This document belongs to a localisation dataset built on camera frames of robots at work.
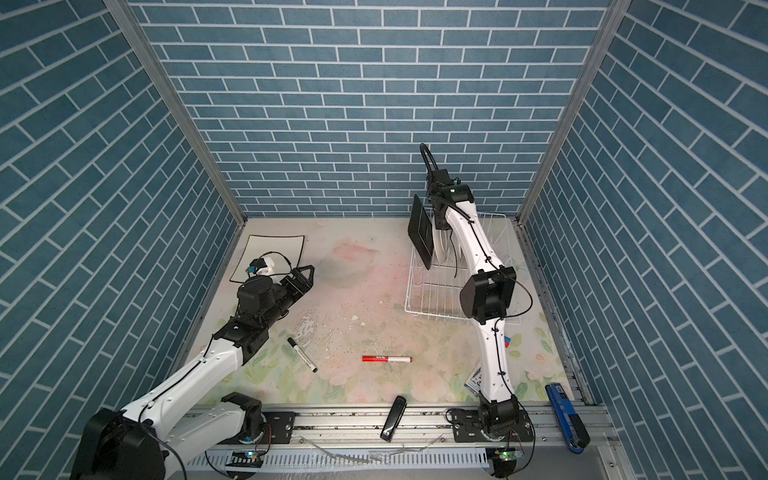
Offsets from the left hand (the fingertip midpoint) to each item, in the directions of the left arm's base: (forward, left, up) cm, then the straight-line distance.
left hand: (310, 273), depth 82 cm
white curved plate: (+16, -40, -8) cm, 44 cm away
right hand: (+19, -43, +3) cm, 47 cm away
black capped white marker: (-16, +3, -18) cm, 24 cm away
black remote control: (-32, -24, -15) cm, 42 cm away
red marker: (-18, -22, -18) cm, 33 cm away
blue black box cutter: (-36, -66, -13) cm, 76 cm away
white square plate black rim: (+22, +17, -17) cm, 33 cm away
